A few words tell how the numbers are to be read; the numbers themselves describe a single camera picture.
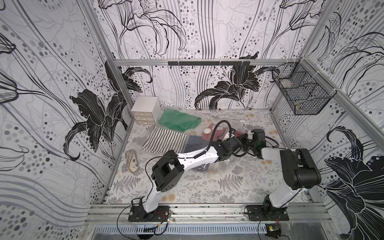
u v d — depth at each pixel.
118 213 0.75
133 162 0.87
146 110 1.02
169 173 0.48
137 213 0.72
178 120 1.11
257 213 0.72
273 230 0.70
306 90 0.88
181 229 0.69
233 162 0.90
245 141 0.85
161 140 1.01
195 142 1.01
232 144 0.64
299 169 0.47
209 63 0.89
